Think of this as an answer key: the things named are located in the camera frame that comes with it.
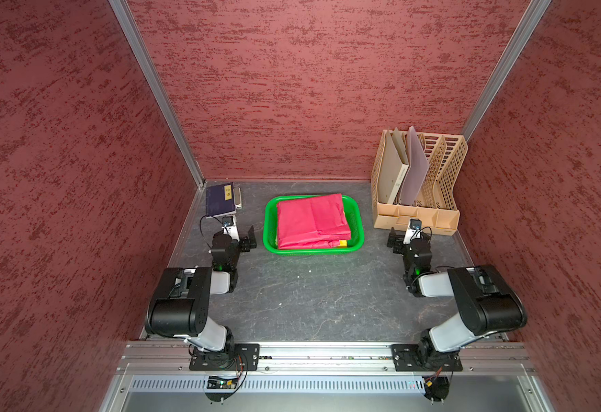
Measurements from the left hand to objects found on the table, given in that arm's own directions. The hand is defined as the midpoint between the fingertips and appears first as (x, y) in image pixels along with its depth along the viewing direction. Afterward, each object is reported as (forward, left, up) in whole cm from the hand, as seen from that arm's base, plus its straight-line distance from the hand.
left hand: (240, 231), depth 94 cm
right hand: (+1, -62, 0) cm, 62 cm away
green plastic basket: (+8, -44, -1) cm, 45 cm away
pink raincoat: (+2, -27, +3) cm, 27 cm away
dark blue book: (+22, +15, -8) cm, 28 cm away
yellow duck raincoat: (-3, -39, -4) cm, 39 cm away
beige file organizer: (+21, -84, -9) cm, 87 cm away
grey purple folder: (+16, -65, +18) cm, 70 cm away
